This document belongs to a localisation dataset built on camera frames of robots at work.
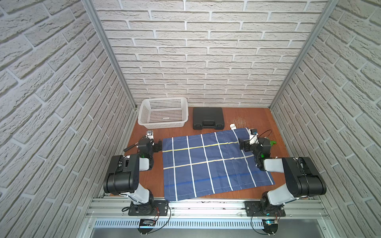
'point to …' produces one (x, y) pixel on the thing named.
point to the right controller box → (270, 225)
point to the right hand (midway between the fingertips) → (248, 137)
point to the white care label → (232, 127)
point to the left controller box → (146, 222)
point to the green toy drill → (273, 142)
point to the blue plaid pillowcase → (208, 164)
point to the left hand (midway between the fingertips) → (152, 136)
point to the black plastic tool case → (208, 117)
